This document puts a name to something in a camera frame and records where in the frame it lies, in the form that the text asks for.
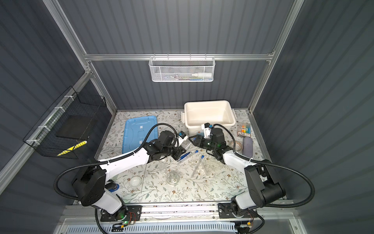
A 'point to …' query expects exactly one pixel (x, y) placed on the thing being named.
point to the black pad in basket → (77, 126)
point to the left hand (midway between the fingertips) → (185, 150)
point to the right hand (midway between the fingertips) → (192, 140)
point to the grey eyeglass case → (248, 146)
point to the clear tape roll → (238, 146)
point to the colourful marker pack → (245, 131)
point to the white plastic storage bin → (196, 113)
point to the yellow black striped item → (72, 147)
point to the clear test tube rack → (212, 167)
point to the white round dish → (135, 182)
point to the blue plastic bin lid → (135, 131)
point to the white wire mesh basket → (182, 69)
